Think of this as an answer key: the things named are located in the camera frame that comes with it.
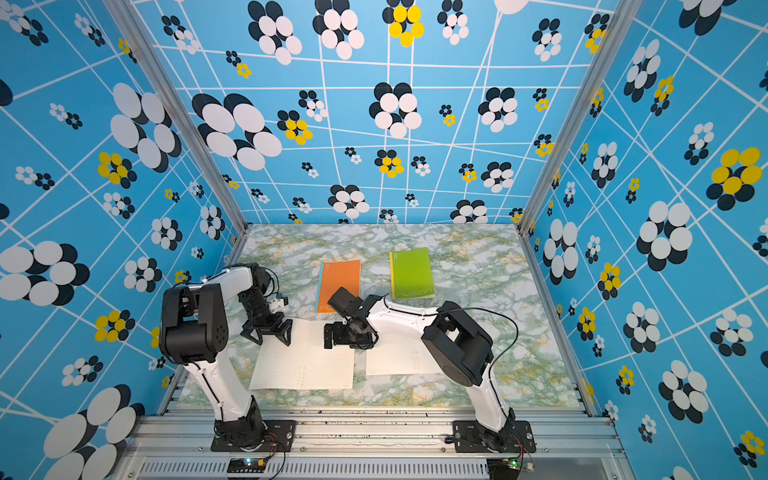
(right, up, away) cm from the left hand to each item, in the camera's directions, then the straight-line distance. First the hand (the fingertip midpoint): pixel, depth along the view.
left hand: (277, 339), depth 90 cm
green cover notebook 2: (+10, -6, -5) cm, 13 cm away
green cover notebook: (+42, +19, +16) cm, 48 cm away
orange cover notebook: (+13, +17, +17) cm, 27 cm away
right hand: (+20, -1, -3) cm, 20 cm away
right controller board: (+62, -25, -19) cm, 69 cm away
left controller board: (-1, -26, -17) cm, 31 cm away
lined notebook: (+38, -3, -3) cm, 38 cm away
